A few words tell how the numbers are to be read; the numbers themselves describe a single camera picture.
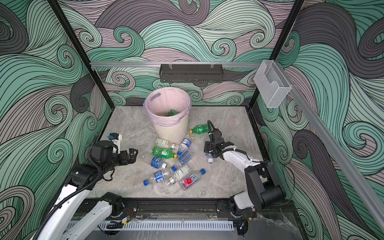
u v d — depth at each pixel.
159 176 0.79
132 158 0.65
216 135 0.72
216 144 0.69
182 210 0.74
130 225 0.70
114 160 0.59
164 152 0.88
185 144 0.92
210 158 0.84
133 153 0.64
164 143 0.92
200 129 1.00
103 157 0.52
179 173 0.80
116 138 0.63
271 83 0.78
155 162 0.84
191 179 0.78
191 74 0.95
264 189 0.42
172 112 1.03
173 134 0.90
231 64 0.95
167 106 1.03
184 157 0.86
